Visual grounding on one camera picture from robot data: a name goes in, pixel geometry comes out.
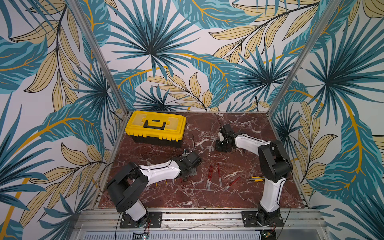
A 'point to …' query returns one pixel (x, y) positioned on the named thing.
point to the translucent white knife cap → (193, 144)
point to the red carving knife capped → (180, 180)
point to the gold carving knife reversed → (166, 181)
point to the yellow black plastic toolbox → (164, 128)
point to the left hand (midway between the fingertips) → (191, 171)
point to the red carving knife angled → (231, 184)
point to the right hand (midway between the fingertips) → (217, 148)
